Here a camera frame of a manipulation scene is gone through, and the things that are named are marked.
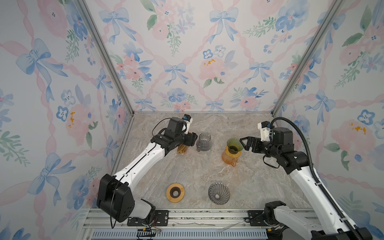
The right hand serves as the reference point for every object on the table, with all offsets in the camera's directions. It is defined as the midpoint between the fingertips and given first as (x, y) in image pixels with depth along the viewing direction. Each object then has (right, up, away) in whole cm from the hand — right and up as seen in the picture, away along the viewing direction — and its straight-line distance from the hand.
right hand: (246, 140), depth 75 cm
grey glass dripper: (-13, -29, +5) cm, 32 cm away
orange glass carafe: (-5, -12, +13) cm, 18 cm away
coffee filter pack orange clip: (-34, -7, +20) cm, 40 cm away
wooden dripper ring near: (-37, -29, +7) cm, 48 cm away
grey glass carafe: (-20, -4, +20) cm, 29 cm away
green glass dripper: (-2, -4, +14) cm, 14 cm away
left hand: (-27, +3, +6) cm, 28 cm away
